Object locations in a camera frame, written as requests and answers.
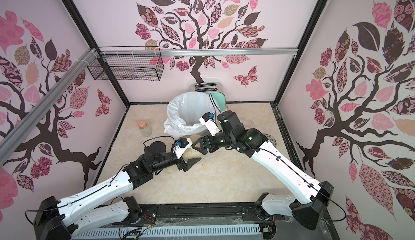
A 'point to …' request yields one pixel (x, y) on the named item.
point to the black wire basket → (127, 63)
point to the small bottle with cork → (145, 130)
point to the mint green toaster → (216, 90)
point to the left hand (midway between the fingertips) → (196, 153)
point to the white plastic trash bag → (185, 110)
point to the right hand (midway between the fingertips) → (199, 141)
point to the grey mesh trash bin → (205, 134)
